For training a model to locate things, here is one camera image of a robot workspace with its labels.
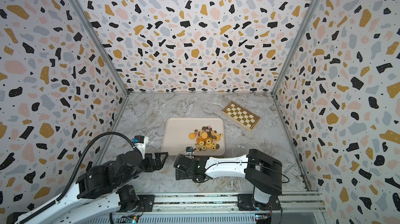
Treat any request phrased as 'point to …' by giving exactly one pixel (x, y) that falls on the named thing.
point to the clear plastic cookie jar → (240, 150)
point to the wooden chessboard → (241, 116)
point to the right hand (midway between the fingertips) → (182, 174)
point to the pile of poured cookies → (206, 138)
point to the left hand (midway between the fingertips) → (164, 155)
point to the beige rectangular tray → (175, 132)
